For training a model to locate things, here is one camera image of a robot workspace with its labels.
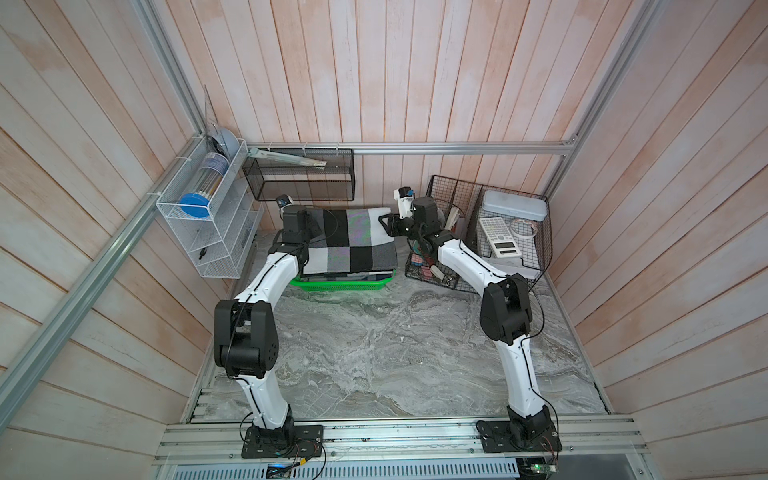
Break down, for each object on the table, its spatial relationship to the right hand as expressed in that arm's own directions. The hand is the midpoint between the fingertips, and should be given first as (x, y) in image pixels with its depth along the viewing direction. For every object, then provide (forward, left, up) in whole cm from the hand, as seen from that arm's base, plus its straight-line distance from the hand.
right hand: (379, 216), depth 94 cm
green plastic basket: (-16, +13, -15) cm, 26 cm away
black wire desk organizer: (-4, -42, -2) cm, 42 cm away
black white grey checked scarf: (-6, +9, -6) cm, 13 cm away
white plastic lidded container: (+8, -46, -2) cm, 47 cm away
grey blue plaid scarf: (-16, +10, -12) cm, 22 cm away
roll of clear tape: (-2, -46, -3) cm, 46 cm away
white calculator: (-9, -37, -2) cm, 38 cm away
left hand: (-3, +22, +1) cm, 22 cm away
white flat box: (-16, -39, -4) cm, 43 cm away
